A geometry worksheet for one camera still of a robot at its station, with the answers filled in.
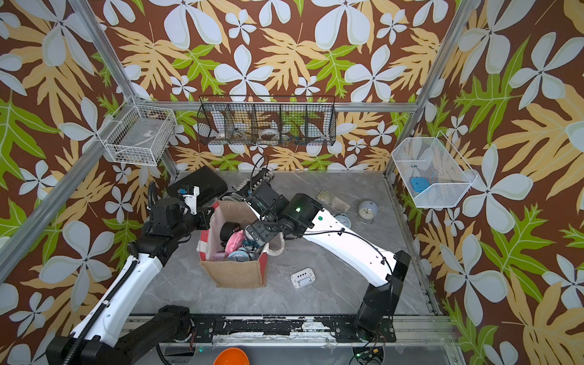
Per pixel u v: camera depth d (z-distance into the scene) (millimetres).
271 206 481
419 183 803
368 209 963
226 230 864
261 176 1184
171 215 589
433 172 827
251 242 832
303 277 837
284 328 750
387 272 407
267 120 970
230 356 672
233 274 715
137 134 870
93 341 384
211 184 1106
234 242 818
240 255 784
